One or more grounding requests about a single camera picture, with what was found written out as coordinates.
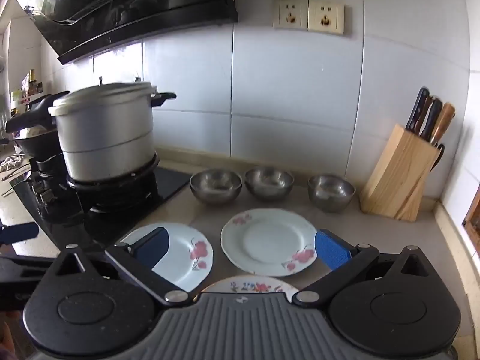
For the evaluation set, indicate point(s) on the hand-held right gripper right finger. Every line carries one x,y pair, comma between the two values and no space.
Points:
332,249

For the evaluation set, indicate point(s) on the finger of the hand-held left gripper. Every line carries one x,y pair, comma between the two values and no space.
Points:
22,269
20,232

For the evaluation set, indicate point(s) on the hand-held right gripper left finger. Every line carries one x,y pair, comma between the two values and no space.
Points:
153,249

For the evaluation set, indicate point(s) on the white plate pink flower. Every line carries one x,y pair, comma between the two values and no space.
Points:
187,258
268,242

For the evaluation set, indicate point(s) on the stainless steel bowl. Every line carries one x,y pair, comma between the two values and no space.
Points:
332,195
215,189
269,185

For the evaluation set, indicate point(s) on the white plate multicolour flowers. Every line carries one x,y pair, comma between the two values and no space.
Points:
251,285

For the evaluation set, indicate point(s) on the black glass gas stove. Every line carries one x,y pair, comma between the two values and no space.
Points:
168,184

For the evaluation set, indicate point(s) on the white cloth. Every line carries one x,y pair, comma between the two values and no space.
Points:
10,163

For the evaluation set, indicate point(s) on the black wok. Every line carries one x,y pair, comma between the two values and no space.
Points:
35,147

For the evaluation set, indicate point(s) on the wooden knife block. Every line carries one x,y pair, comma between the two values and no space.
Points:
397,176

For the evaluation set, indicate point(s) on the silver pressure cooker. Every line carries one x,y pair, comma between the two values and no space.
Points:
105,135

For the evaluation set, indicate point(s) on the group of condiment bottles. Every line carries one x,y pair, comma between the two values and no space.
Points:
27,90

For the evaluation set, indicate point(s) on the black range hood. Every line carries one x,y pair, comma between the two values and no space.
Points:
131,7

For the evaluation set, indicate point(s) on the wooden window frame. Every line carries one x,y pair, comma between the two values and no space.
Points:
472,221

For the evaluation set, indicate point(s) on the beige wall socket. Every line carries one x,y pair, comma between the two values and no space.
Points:
325,18
290,14

